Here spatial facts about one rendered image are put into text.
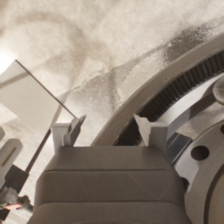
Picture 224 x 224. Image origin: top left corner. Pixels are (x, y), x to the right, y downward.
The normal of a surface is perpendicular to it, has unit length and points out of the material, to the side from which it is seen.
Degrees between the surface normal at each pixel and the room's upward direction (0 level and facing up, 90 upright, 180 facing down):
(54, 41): 0
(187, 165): 90
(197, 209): 90
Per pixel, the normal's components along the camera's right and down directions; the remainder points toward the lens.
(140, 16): -0.11, 0.62
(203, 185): -0.59, -0.67
